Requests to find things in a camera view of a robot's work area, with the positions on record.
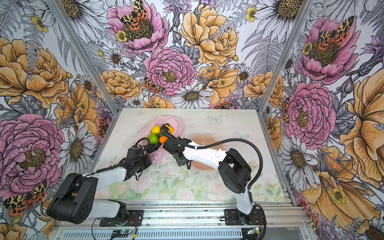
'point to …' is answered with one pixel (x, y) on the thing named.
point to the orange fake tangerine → (163, 139)
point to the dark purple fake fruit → (164, 128)
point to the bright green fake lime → (153, 138)
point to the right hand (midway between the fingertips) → (189, 161)
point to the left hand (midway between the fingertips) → (150, 164)
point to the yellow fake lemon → (156, 129)
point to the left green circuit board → (121, 233)
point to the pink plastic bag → (174, 124)
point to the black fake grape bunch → (153, 147)
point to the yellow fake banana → (171, 130)
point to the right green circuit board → (252, 231)
